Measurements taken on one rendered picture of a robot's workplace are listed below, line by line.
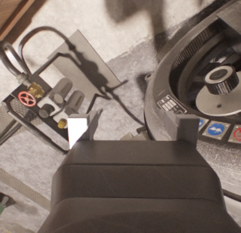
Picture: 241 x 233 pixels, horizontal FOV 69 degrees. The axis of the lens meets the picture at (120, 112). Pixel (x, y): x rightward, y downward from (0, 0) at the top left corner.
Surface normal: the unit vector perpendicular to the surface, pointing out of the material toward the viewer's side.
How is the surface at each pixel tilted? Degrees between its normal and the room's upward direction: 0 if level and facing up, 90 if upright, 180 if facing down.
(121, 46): 0
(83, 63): 0
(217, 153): 77
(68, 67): 0
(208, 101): 90
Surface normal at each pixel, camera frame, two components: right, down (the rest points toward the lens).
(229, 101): -0.60, -0.67
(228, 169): -0.83, -0.09
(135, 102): -0.14, 0.62
